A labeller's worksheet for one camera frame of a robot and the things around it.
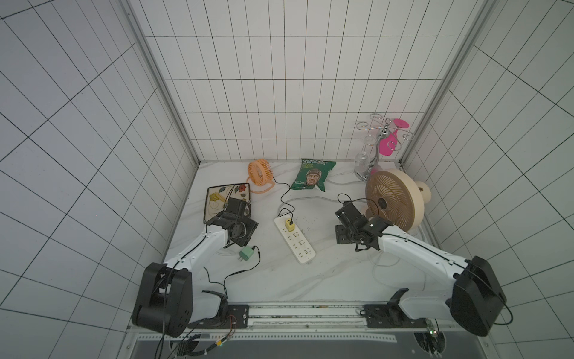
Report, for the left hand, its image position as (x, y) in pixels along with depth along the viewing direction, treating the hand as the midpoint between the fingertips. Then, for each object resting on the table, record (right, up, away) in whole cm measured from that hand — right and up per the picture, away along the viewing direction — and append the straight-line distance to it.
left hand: (254, 232), depth 87 cm
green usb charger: (-3, -8, -2) cm, 9 cm away
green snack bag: (+25, +23, +15) cm, 38 cm away
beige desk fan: (+49, +16, -15) cm, 54 cm away
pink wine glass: (+54, +35, +1) cm, 65 cm away
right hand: (+33, 0, -2) cm, 33 cm away
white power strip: (+19, -5, 0) cm, 19 cm away
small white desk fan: (-11, -7, -2) cm, 13 cm away
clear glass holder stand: (+56, +43, +5) cm, 71 cm away
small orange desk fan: (+1, +24, +14) cm, 28 cm away
